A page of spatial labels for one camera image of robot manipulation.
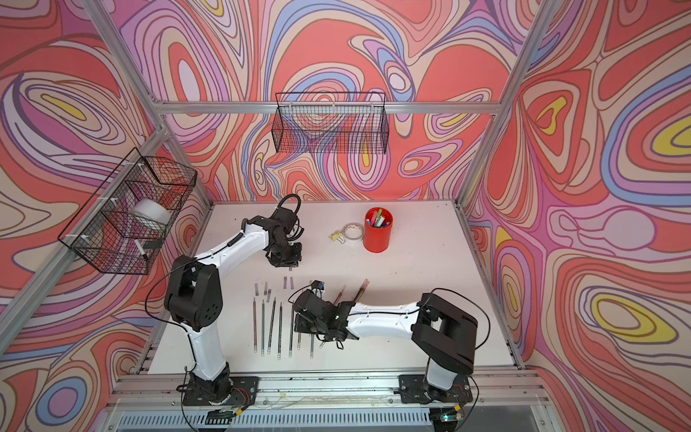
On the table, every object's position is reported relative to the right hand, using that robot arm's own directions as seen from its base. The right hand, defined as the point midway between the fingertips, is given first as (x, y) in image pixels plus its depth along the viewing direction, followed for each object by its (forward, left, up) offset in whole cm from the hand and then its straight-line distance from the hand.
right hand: (298, 330), depth 80 cm
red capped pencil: (-4, -1, +1) cm, 4 cm away
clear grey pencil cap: (+16, +14, -4) cm, 22 cm away
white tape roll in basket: (+25, +39, +28) cm, 55 cm away
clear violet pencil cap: (+19, +5, -4) cm, 20 cm away
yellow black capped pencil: (+15, -21, -5) cm, 26 cm away
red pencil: (+4, +15, -5) cm, 17 cm away
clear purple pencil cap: (+19, +7, -5) cm, 21 cm away
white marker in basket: (+16, +42, +22) cm, 50 cm away
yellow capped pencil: (-3, -4, -5) cm, 7 cm away
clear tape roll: (+42, -18, -4) cm, 46 cm away
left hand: (+22, 0, +3) cm, 22 cm away
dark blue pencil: (+4, +10, -5) cm, 12 cm away
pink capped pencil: (+13, -12, -4) cm, 18 cm away
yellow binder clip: (+39, -12, -3) cm, 40 cm away
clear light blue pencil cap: (+14, +12, -5) cm, 19 cm away
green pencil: (+3, +12, -5) cm, 14 cm away
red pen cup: (+35, -27, +4) cm, 45 cm away
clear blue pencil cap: (+16, +17, -4) cm, 24 cm away
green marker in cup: (+39, -28, +9) cm, 49 cm away
